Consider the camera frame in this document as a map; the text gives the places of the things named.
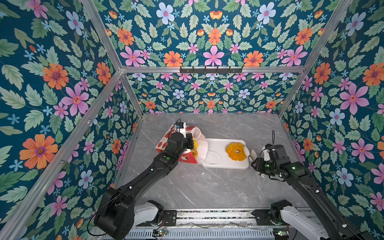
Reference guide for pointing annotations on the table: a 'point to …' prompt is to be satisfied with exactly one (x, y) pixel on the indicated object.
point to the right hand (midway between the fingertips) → (253, 163)
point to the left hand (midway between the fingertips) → (193, 130)
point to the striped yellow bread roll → (195, 144)
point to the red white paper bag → (200, 143)
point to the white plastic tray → (218, 158)
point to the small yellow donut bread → (195, 152)
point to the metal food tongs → (253, 155)
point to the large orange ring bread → (231, 149)
